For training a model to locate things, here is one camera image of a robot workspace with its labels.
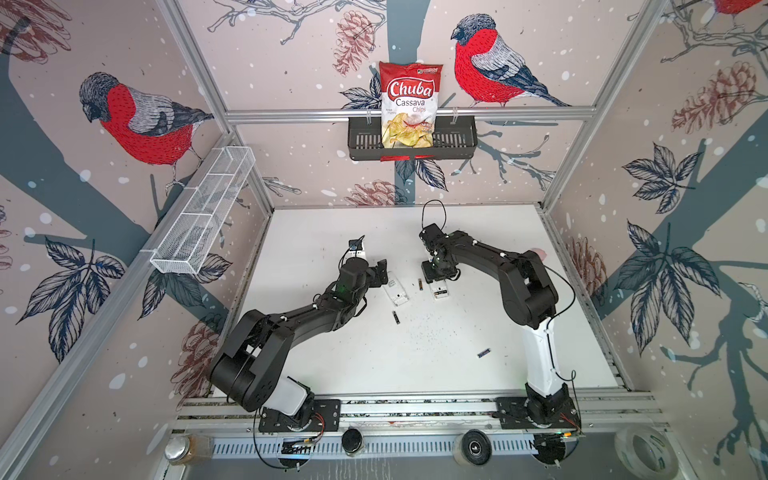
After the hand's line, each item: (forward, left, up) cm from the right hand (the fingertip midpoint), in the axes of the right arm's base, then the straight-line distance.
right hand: (430, 282), depth 100 cm
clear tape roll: (-44, -50, -3) cm, 67 cm away
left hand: (-2, +17, +15) cm, 23 cm away
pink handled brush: (+14, -41, 0) cm, 43 cm away
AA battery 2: (-15, +11, +1) cm, 18 cm away
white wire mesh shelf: (-13, +62, +34) cm, 71 cm away
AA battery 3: (-23, -16, 0) cm, 28 cm away
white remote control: (-4, -3, +3) cm, 6 cm away
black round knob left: (-47, +19, +11) cm, 52 cm away
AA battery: (-2, +3, +2) cm, 4 cm away
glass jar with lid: (-50, +54, +13) cm, 74 cm away
